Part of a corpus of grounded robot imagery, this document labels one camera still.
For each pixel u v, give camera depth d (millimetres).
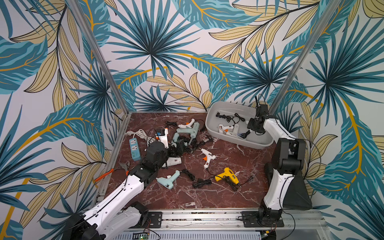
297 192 772
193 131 1005
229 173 878
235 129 1066
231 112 1177
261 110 798
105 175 874
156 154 553
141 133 1034
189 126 1090
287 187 590
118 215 550
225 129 1072
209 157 947
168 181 838
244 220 739
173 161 893
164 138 663
